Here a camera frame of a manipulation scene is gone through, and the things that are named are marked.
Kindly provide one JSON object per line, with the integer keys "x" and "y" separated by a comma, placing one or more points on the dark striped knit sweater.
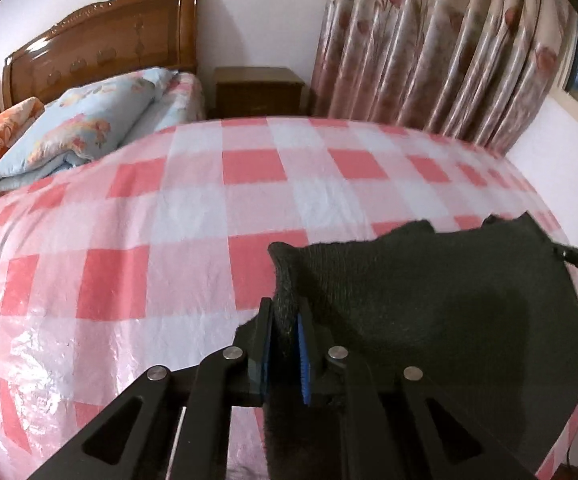
{"x": 444, "y": 320}

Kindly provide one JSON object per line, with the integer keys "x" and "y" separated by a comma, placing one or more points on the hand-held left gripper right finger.
{"x": 303, "y": 360}

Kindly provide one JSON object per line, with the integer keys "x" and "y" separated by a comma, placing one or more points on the pink checked plastic tablecloth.
{"x": 169, "y": 210}

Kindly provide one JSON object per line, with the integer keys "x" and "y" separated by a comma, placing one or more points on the large carved wooden headboard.
{"x": 119, "y": 35}

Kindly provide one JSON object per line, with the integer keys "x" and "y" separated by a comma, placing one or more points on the pink floral curtain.
{"x": 444, "y": 45}

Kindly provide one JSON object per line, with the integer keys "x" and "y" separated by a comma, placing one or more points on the brown wooden nightstand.
{"x": 259, "y": 92}

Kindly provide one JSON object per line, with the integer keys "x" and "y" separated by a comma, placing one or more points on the light blue floral quilt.
{"x": 84, "y": 125}

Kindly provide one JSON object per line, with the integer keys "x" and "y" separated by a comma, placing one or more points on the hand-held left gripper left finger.
{"x": 267, "y": 355}

